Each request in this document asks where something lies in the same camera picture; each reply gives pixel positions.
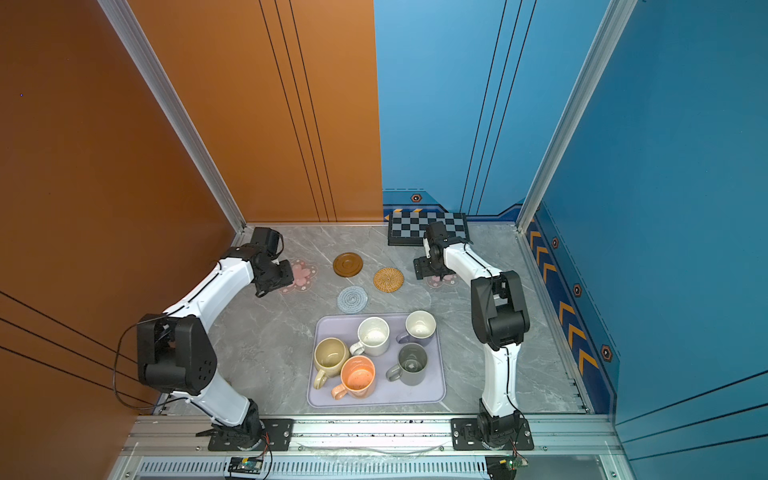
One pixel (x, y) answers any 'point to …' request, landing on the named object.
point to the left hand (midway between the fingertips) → (288, 277)
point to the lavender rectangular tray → (387, 393)
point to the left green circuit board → (245, 465)
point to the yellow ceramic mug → (329, 354)
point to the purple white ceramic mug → (420, 327)
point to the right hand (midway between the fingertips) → (429, 269)
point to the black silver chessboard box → (407, 228)
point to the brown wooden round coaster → (347, 264)
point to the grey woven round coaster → (352, 299)
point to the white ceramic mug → (373, 335)
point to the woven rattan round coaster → (389, 280)
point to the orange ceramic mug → (358, 377)
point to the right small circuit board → (514, 461)
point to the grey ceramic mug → (412, 365)
